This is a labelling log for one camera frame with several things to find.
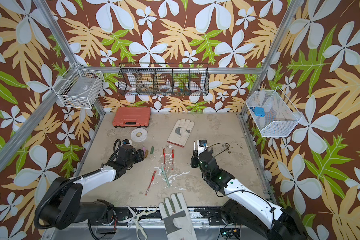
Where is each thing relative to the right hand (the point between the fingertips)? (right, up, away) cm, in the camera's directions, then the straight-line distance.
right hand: (192, 151), depth 80 cm
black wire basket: (-16, +45, +17) cm, 51 cm away
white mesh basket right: (+47, +18, -2) cm, 51 cm away
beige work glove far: (-6, +10, +28) cm, 30 cm away
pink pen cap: (-31, -1, +18) cm, 36 cm away
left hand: (-31, -2, +11) cm, 33 cm away
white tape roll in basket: (-16, +39, +19) cm, 47 cm away
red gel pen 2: (-17, -5, +17) cm, 24 cm away
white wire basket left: (-66, +36, +6) cm, 75 cm away
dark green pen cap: (-25, -3, +18) cm, 31 cm away
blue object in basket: (+40, +22, +6) cm, 46 cm away
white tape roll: (-37, +7, +27) cm, 46 cm away
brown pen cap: (-29, -4, +17) cm, 33 cm away
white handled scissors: (-25, -37, -11) cm, 46 cm away
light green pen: (-15, -17, +8) cm, 24 cm away
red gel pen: (-23, -19, +6) cm, 31 cm away
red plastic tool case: (-40, +21, +35) cm, 57 cm away
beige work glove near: (-8, -33, -7) cm, 35 cm away
